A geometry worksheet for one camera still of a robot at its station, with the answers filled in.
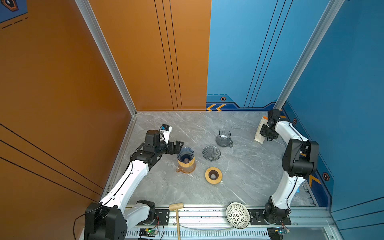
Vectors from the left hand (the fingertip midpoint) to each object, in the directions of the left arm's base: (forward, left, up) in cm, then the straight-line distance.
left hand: (176, 141), depth 82 cm
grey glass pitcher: (+9, -29, -12) cm, 33 cm away
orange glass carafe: (-9, -6, -17) cm, 20 cm away
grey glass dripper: (0, -21, -13) cm, 24 cm away
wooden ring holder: (-10, -6, -9) cm, 15 cm away
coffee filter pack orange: (+14, -54, -15) cm, 57 cm away
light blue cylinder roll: (-20, -67, -16) cm, 72 cm away
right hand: (+13, -57, -10) cm, 59 cm away
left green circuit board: (-40, +11, -19) cm, 46 cm away
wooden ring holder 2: (-12, -22, -17) cm, 30 cm away
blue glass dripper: (-5, -5, -7) cm, 10 cm away
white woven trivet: (-32, -33, -17) cm, 49 cm away
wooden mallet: (-29, -1, -17) cm, 34 cm away
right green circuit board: (-39, -50, -18) cm, 66 cm away
